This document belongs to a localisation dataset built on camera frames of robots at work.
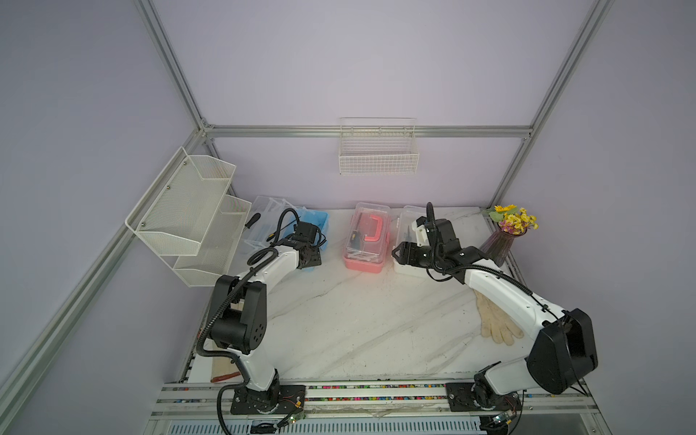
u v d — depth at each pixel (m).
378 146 0.95
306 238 0.75
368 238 0.96
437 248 0.64
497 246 0.93
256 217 1.02
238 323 0.47
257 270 0.54
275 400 0.72
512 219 0.84
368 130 0.93
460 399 0.73
